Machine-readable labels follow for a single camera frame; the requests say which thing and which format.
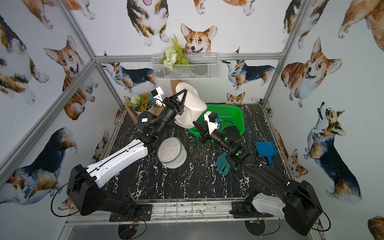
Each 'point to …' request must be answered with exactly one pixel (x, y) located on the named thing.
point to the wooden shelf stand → (159, 109)
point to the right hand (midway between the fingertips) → (198, 117)
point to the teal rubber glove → (222, 163)
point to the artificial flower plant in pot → (141, 103)
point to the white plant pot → (151, 110)
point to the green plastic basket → (194, 132)
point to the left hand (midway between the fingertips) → (185, 86)
